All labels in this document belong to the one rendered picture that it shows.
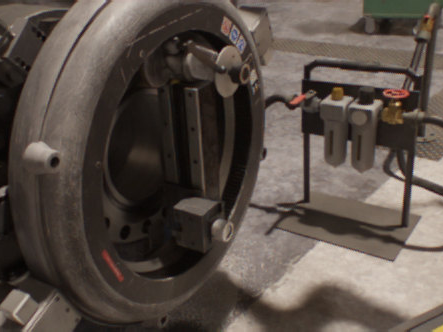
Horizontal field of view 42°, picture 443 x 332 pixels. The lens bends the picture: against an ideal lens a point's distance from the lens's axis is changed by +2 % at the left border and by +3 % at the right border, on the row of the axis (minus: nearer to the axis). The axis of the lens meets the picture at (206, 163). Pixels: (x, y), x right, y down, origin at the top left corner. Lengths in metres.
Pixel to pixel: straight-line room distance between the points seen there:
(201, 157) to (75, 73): 0.38
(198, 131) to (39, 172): 0.38
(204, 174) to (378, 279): 0.80
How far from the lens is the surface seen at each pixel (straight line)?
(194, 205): 1.23
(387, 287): 1.84
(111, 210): 1.26
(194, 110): 1.19
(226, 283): 1.82
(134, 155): 1.47
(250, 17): 1.49
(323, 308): 1.74
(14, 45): 1.03
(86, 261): 1.05
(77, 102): 0.96
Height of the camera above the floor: 1.13
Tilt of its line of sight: 26 degrees down
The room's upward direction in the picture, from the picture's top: 5 degrees counter-clockwise
